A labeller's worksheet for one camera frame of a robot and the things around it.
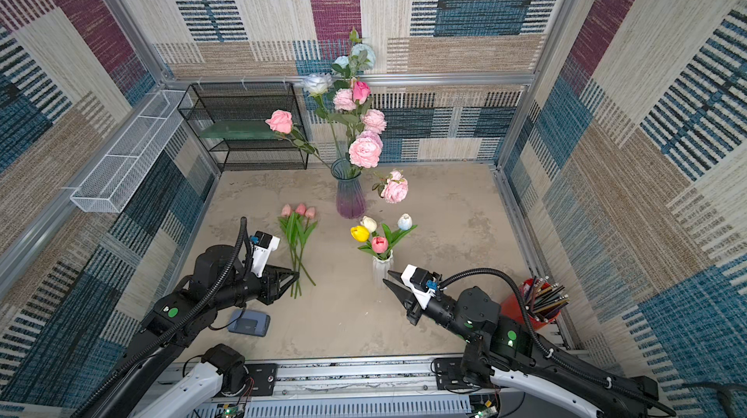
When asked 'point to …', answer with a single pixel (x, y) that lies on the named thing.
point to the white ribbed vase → (380, 268)
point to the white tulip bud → (405, 223)
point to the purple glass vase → (350, 194)
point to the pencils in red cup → (546, 298)
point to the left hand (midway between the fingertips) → (295, 273)
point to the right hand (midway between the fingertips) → (392, 277)
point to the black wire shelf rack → (231, 118)
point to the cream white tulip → (370, 223)
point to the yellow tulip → (360, 233)
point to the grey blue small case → (252, 324)
